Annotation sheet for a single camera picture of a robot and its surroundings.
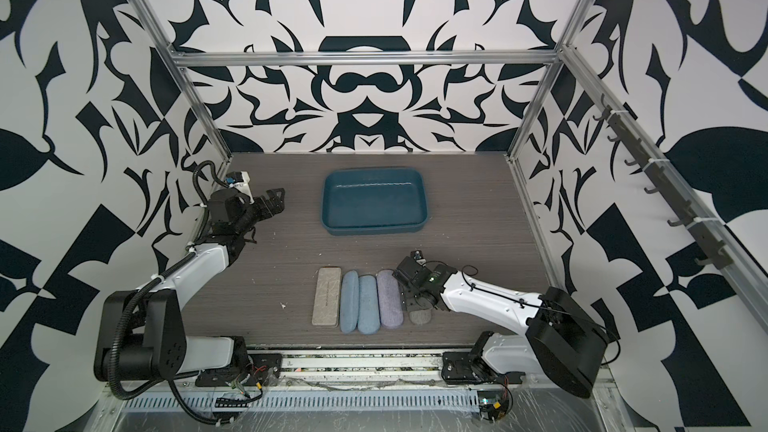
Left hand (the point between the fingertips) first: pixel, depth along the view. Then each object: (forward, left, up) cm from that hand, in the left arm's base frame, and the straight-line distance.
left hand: (267, 189), depth 88 cm
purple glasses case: (-28, -35, -15) cm, 47 cm away
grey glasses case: (-33, -42, -16) cm, 56 cm away
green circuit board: (-52, -58, -18) cm, 80 cm away
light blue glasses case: (-31, -24, -13) cm, 41 cm away
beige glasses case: (-30, -17, -15) cm, 38 cm away
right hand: (-26, -41, -16) cm, 52 cm away
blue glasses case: (-33, -29, -15) cm, 46 cm away
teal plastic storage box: (+7, -31, -17) cm, 36 cm away
